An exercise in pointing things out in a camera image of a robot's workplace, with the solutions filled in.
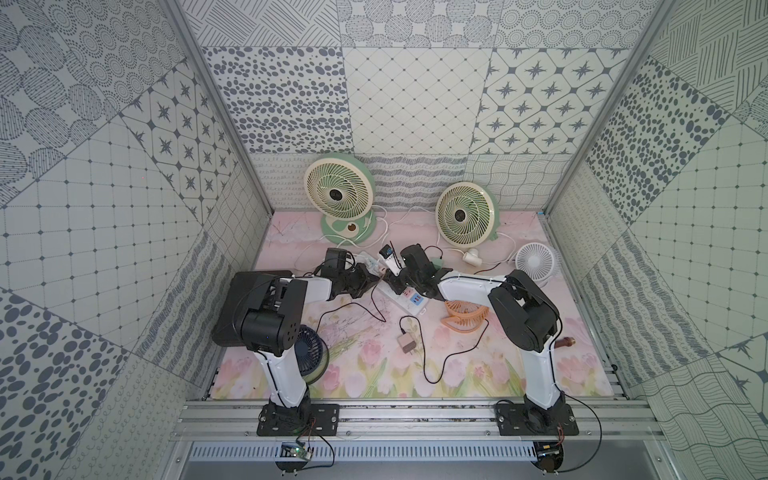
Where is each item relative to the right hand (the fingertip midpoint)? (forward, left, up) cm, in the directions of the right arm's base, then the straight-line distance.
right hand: (388, 275), depth 97 cm
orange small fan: (-16, -22, +3) cm, 27 cm away
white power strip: (-8, -6, -2) cm, 10 cm away
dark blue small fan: (-25, +21, -2) cm, 33 cm away
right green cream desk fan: (+19, -27, +9) cm, 34 cm away
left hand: (0, +3, +1) cm, 3 cm away
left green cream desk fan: (+18, +14, +22) cm, 32 cm away
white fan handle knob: (+9, -29, -2) cm, 31 cm away
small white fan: (+4, -49, +3) cm, 49 cm away
